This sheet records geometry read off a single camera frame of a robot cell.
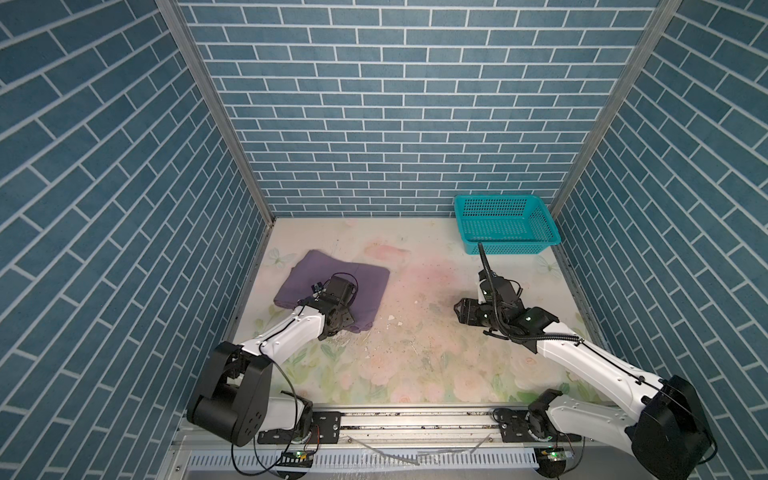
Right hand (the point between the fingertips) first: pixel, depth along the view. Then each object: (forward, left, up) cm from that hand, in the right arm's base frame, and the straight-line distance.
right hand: (459, 305), depth 83 cm
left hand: (-3, +34, -8) cm, 35 cm away
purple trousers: (+15, +48, -8) cm, 51 cm away
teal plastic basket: (+45, -22, -11) cm, 51 cm away
